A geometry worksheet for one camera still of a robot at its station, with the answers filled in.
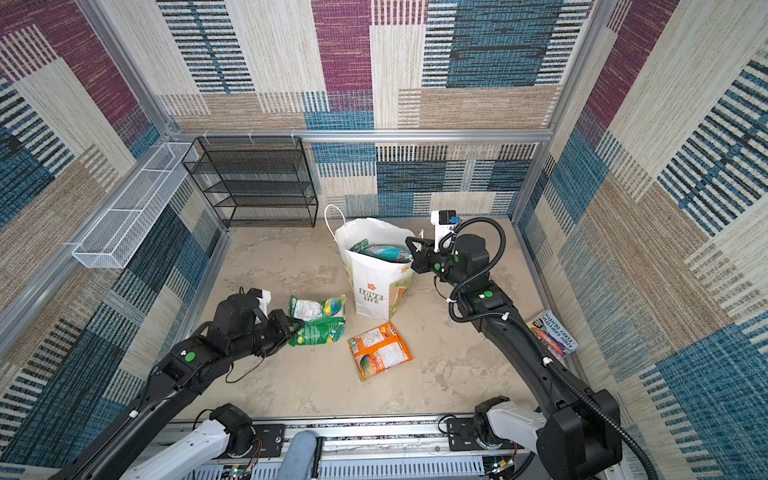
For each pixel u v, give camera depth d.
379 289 0.82
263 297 0.69
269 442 0.74
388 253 0.85
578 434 0.39
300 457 0.69
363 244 0.94
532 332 0.48
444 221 0.63
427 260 0.65
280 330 0.63
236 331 0.53
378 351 0.85
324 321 0.74
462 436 0.73
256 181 1.12
